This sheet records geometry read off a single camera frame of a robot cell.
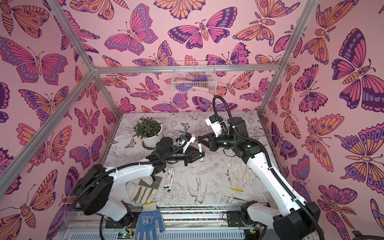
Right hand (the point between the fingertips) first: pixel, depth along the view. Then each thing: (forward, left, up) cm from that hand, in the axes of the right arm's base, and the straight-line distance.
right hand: (200, 137), depth 68 cm
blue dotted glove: (-29, +25, -30) cm, 49 cm away
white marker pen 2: (-7, +18, -30) cm, 36 cm away
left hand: (-4, -2, -7) cm, 9 cm away
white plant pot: (+11, +30, -19) cm, 37 cm away
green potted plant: (+16, +31, -11) cm, 37 cm away
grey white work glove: (-14, +32, -30) cm, 46 cm away
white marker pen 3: (-9, +16, -30) cm, 35 cm away
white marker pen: (-3, 0, -6) cm, 7 cm away
